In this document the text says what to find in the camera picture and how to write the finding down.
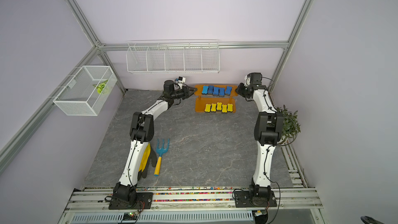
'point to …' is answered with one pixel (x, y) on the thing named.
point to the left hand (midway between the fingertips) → (199, 90)
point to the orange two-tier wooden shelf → (200, 102)
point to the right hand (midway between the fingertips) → (236, 88)
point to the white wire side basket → (85, 92)
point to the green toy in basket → (100, 86)
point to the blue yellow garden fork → (160, 150)
